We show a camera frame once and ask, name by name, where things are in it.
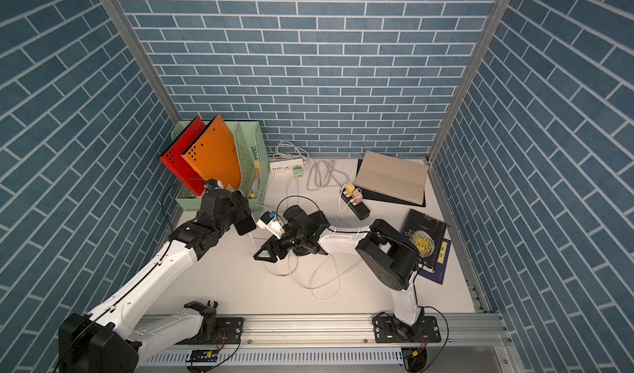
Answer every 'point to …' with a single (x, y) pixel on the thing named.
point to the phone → (245, 225)
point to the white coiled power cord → (319, 172)
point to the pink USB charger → (355, 195)
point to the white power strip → (286, 166)
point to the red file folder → (172, 159)
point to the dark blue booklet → (438, 274)
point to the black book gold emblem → (426, 234)
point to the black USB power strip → (360, 210)
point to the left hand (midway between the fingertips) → (246, 202)
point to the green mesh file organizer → (255, 170)
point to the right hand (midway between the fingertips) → (261, 254)
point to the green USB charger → (297, 172)
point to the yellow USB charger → (350, 189)
